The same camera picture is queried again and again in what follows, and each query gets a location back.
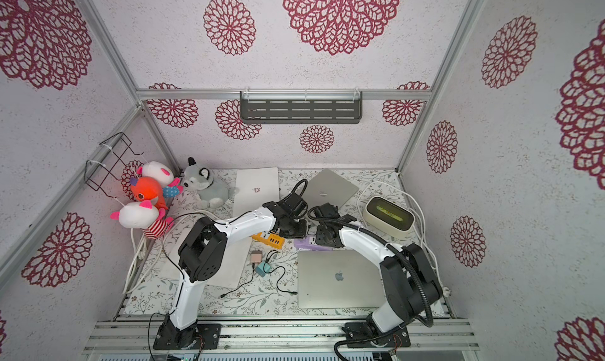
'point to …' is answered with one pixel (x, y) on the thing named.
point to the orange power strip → (273, 240)
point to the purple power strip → (303, 243)
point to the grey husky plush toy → (211, 194)
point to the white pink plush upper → (156, 170)
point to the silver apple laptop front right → (339, 279)
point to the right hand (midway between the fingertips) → (323, 235)
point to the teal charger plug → (262, 266)
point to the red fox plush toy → (146, 187)
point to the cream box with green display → (388, 217)
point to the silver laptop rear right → (326, 187)
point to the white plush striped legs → (146, 216)
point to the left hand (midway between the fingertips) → (304, 236)
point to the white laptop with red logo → (254, 187)
